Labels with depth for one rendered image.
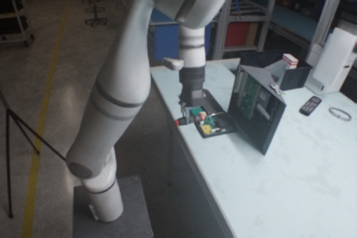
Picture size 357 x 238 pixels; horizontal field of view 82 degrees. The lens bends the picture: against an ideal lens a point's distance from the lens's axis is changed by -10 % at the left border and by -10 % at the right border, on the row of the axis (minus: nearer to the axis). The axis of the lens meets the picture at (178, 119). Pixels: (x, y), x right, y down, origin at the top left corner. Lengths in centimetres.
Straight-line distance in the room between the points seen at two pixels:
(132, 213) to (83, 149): 37
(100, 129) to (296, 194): 56
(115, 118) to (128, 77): 8
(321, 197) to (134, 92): 61
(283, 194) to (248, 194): 10
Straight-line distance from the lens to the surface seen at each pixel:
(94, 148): 47
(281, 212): 69
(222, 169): 71
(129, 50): 33
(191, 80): 62
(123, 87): 35
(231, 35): 259
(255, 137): 84
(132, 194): 82
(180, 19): 30
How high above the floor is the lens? 155
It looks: 40 degrees down
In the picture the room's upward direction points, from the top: 4 degrees clockwise
